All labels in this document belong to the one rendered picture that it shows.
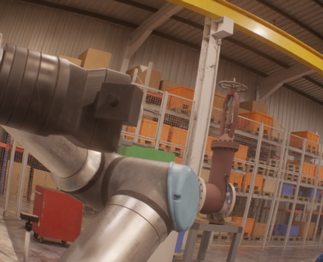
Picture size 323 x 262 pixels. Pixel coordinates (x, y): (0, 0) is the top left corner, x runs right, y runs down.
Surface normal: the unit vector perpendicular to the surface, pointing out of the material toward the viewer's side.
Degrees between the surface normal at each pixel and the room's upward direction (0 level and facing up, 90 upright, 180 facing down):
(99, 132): 90
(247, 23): 90
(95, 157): 68
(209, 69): 90
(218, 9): 90
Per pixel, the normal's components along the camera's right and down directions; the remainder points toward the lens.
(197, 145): 0.44, -0.05
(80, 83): 0.65, 0.01
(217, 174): -0.81, -0.24
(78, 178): 0.05, 0.07
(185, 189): 0.91, 0.02
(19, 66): 0.56, -0.33
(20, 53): 0.52, -0.66
